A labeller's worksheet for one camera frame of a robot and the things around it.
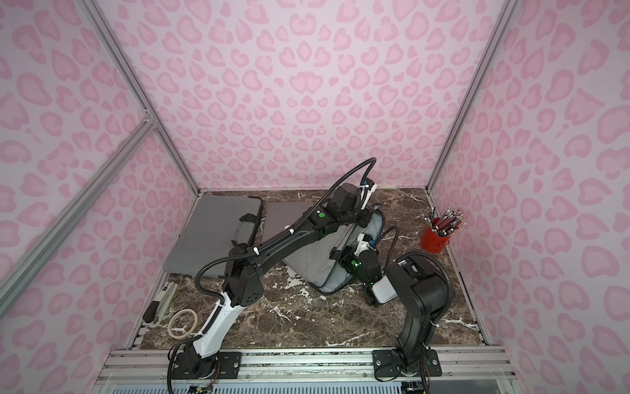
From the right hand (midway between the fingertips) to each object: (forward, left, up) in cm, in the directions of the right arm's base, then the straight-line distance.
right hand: (332, 246), depth 90 cm
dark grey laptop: (+24, +25, -13) cm, 37 cm away
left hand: (+6, -15, +15) cm, 22 cm away
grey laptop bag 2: (-8, +6, +1) cm, 10 cm away
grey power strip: (-23, +58, -3) cm, 62 cm away
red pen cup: (+3, -38, -3) cm, 38 cm away
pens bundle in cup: (+7, -42, +6) cm, 43 cm away
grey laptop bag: (+14, +50, -7) cm, 52 cm away
